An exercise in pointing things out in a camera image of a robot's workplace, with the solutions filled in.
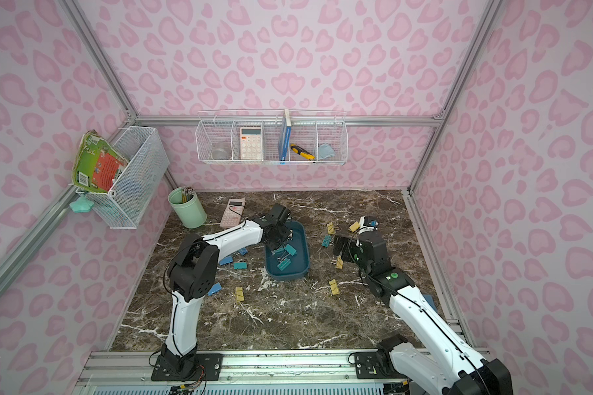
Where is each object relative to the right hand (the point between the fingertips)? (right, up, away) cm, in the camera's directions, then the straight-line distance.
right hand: (345, 237), depth 80 cm
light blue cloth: (-5, +33, +21) cm, 39 cm away
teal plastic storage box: (-18, -10, +16) cm, 26 cm away
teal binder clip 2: (-19, -7, +18) cm, 27 cm away
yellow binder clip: (-2, +1, +25) cm, 25 cm away
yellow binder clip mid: (0, -12, +15) cm, 19 cm away
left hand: (-21, 0, +20) cm, 29 cm away
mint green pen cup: (-60, +11, +18) cm, 63 cm away
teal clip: (-21, -11, +15) cm, 28 cm away
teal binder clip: (-38, -12, +15) cm, 42 cm away
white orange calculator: (-34, +35, +14) cm, 51 cm away
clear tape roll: (-46, +31, +16) cm, 58 cm away
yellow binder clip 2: (+8, +2, +26) cm, 28 cm away
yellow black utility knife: (-14, +32, +17) cm, 39 cm away
